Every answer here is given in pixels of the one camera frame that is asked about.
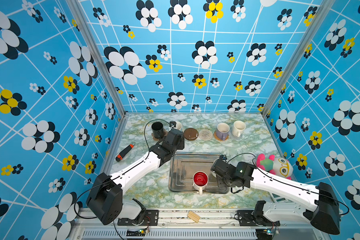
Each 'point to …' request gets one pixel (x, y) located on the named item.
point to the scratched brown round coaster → (190, 134)
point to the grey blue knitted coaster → (234, 138)
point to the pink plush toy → (280, 166)
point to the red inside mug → (200, 180)
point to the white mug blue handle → (178, 126)
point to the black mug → (157, 129)
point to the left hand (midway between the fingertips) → (179, 137)
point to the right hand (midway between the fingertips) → (220, 180)
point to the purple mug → (222, 132)
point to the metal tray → (183, 165)
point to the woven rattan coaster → (215, 137)
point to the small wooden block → (193, 216)
